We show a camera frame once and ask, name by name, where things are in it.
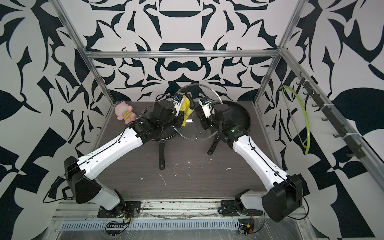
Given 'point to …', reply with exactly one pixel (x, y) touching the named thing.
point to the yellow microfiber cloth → (186, 109)
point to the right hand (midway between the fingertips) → (200, 109)
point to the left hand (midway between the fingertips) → (179, 108)
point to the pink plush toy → (124, 112)
